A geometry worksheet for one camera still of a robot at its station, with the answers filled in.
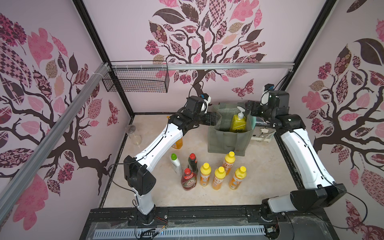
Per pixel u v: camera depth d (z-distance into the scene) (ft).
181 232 2.29
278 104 1.67
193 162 2.55
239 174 2.23
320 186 1.29
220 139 2.66
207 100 2.20
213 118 2.19
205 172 2.28
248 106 2.15
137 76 3.11
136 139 3.24
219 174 2.23
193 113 1.86
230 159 2.37
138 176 1.42
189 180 2.45
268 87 2.00
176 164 2.55
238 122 2.92
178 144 3.11
